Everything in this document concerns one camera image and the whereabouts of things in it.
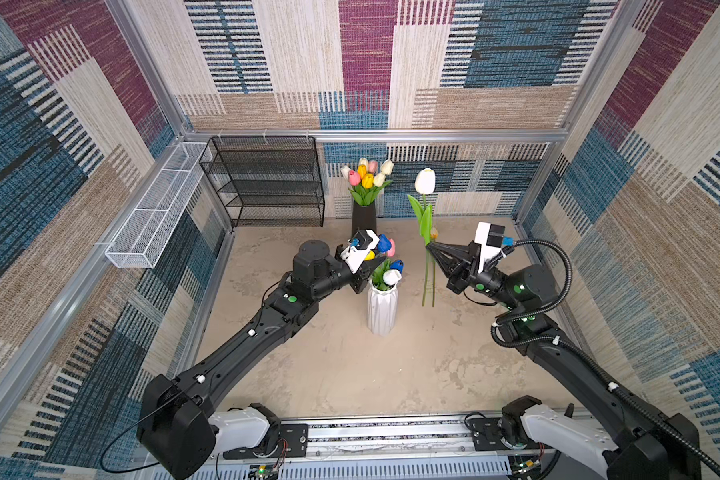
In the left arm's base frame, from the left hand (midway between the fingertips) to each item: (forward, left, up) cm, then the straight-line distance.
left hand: (380, 249), depth 70 cm
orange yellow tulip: (+31, +4, -1) cm, 32 cm away
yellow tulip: (+27, +2, -1) cm, 27 cm away
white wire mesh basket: (+17, +70, -14) cm, 74 cm away
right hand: (-6, -9, +7) cm, 13 cm away
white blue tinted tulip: (-7, -2, -1) cm, 7 cm away
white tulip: (+35, +3, 0) cm, 35 cm away
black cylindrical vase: (+28, +4, -18) cm, 34 cm away
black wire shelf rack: (+46, +39, -16) cm, 62 cm away
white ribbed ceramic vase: (-6, -1, -18) cm, 19 cm away
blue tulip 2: (-2, -4, -3) cm, 5 cm away
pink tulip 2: (+28, +6, -1) cm, 29 cm away
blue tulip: (-1, -1, +2) cm, 3 cm away
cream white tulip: (+31, -3, 0) cm, 32 cm away
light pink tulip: (+35, 0, -2) cm, 35 cm away
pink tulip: (+1, -3, -2) cm, 3 cm away
